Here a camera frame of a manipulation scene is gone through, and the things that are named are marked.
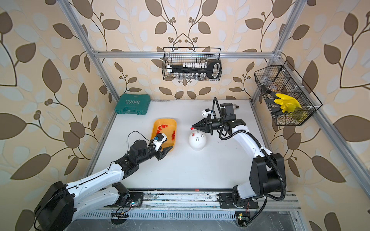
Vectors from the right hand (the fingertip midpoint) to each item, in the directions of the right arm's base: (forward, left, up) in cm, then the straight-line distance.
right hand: (193, 127), depth 73 cm
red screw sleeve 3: (+10, +14, -23) cm, 29 cm away
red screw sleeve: (0, 0, 0) cm, 1 cm away
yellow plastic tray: (+19, +18, -26) cm, 37 cm away
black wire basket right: (+26, -52, +7) cm, 59 cm away
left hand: (-2, +15, -9) cm, 18 cm away
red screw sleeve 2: (+19, +22, -26) cm, 39 cm away
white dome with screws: (+1, -3, -15) cm, 15 cm away
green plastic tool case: (+38, +44, -19) cm, 61 cm away
